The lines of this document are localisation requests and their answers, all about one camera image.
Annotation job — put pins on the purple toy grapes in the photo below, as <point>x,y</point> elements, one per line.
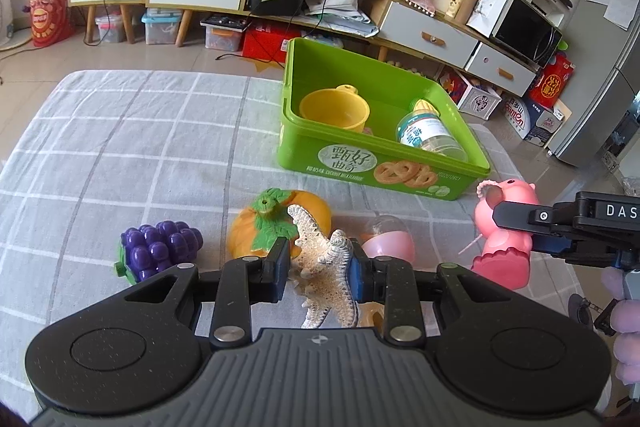
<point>160,243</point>

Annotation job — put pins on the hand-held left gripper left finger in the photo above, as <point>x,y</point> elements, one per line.
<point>277,274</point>

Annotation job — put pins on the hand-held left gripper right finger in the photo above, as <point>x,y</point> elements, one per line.
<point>357,279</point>

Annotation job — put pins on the red gift box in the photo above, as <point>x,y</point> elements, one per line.
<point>550,82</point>

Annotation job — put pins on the green plastic box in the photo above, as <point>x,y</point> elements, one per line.
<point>350,167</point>

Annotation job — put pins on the person's right hand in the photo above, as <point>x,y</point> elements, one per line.
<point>627,342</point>

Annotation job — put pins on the beige starfish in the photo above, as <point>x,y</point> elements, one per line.
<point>325,277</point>

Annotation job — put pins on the pink pig toy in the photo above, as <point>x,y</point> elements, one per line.
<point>500,267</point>

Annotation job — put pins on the grey refrigerator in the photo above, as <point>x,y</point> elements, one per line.
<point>595,97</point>

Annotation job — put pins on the clear storage box black lid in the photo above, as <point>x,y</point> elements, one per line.
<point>224,32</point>

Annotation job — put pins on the red printed paper bag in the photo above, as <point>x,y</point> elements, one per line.
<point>47,12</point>

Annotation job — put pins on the pink clear capsule ball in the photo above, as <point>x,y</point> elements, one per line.
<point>390,243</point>

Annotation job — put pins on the grey checked tablecloth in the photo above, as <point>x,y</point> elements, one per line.
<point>125,157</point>

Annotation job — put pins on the clear storage box blue lid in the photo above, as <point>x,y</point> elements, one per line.
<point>161,27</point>

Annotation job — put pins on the black microwave oven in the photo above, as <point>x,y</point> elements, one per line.
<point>525,29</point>

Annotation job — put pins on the yellow toy cup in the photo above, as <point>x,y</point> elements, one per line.
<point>330,112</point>

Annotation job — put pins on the toy corn cob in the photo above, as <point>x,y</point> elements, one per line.
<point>425,107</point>

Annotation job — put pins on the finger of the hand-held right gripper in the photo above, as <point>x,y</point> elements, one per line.
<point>525,214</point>
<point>555,246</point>

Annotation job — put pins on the white printed carton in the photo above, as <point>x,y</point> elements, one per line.
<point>530,119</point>

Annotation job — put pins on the clear cotton swab jar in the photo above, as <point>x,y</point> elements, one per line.
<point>425,133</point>

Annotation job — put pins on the white plastic bag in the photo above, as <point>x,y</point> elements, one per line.
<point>6,14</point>

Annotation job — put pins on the flat red box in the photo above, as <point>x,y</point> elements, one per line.
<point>270,42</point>

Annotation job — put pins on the orange toy pumpkin half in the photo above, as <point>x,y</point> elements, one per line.
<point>245,232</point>

